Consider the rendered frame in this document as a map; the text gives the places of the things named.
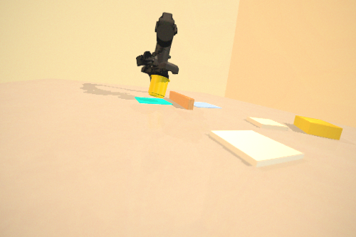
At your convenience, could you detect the yellow flat block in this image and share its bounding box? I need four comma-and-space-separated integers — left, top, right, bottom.
293, 115, 343, 140

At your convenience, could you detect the white flat rectangular slab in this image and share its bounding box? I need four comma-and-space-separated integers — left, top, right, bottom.
210, 130, 305, 167

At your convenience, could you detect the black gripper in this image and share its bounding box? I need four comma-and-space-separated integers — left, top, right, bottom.
141, 48, 179, 82

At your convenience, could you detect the yellow cup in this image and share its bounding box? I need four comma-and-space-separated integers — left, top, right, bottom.
148, 75, 170, 98

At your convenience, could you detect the cream flat pad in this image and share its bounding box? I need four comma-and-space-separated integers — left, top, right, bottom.
246, 117, 289, 131

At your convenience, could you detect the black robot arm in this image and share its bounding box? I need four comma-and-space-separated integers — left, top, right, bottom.
136, 12, 178, 67

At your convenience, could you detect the orange flat bar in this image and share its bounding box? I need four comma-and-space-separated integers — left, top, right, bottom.
169, 91, 194, 110

